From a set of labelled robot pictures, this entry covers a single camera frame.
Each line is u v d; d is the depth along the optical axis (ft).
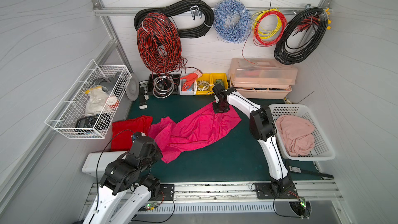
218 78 4.01
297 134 2.87
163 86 3.62
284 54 3.07
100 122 1.85
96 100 2.28
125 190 1.43
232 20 2.36
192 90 3.66
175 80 3.87
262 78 3.30
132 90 3.51
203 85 3.77
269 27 3.06
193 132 2.99
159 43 2.41
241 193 2.46
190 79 3.74
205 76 3.89
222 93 2.57
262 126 2.01
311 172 2.63
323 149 2.69
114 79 2.47
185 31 2.74
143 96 3.64
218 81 4.02
